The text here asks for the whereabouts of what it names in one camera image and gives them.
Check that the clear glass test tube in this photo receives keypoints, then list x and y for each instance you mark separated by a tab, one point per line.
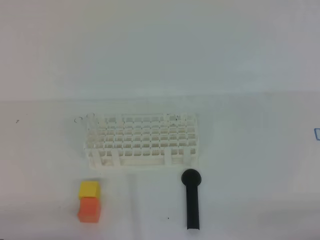
92	126
80	122

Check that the white test tube rack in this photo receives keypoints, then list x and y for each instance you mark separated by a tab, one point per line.
144	141

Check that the black tube holder stand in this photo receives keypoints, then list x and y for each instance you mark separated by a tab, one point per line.
191	179

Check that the yellow cube block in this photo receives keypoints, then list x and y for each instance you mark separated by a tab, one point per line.
89	189

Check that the orange cube block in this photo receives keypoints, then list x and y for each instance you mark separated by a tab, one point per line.
89	210

